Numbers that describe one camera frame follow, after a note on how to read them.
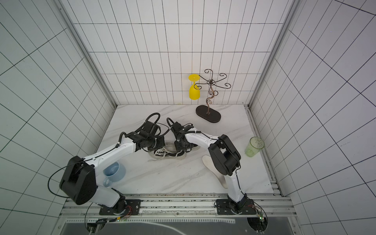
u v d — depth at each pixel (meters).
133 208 0.72
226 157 0.51
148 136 0.67
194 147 0.86
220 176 0.83
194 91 0.97
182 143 0.80
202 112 1.14
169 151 0.86
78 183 0.42
